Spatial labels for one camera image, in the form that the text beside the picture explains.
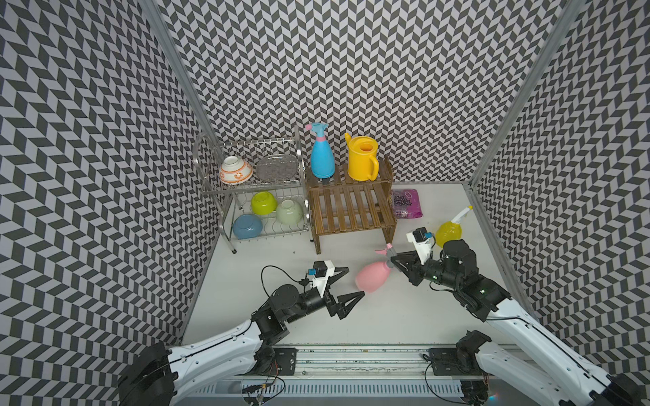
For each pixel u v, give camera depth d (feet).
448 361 2.38
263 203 3.23
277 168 2.74
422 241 2.06
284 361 2.39
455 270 1.89
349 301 1.98
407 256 2.13
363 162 2.58
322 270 1.93
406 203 3.45
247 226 2.99
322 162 2.66
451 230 2.94
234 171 2.60
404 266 2.36
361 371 2.37
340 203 3.08
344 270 2.29
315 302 2.02
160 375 1.39
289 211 3.16
